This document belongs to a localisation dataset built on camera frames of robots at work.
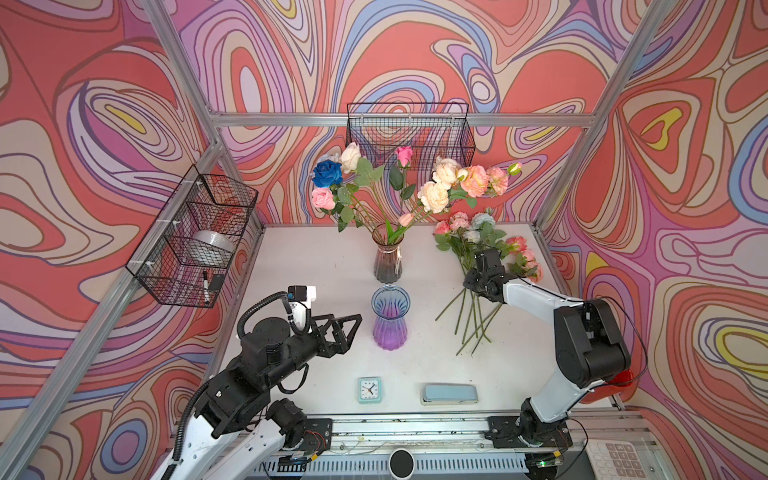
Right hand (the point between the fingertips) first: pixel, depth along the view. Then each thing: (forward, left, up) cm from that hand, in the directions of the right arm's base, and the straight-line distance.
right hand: (474, 285), depth 97 cm
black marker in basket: (-12, +73, +22) cm, 77 cm away
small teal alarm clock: (-31, +34, -2) cm, 46 cm away
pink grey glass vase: (+5, +28, +6) cm, 29 cm away
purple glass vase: (-13, +28, +11) cm, 33 cm away
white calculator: (-48, -24, -3) cm, 54 cm away
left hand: (-24, +37, +25) cm, 50 cm away
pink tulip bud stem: (+6, +24, +24) cm, 35 cm away
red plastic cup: (-35, -26, +8) cm, 44 cm away
